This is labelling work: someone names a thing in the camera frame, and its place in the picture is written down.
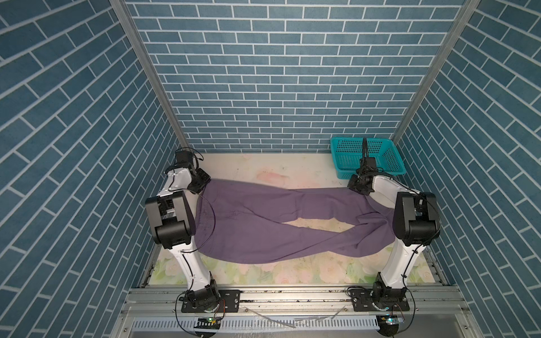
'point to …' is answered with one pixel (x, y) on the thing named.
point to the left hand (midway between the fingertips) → (211, 179)
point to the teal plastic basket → (348, 152)
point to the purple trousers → (234, 223)
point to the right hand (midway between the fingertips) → (354, 185)
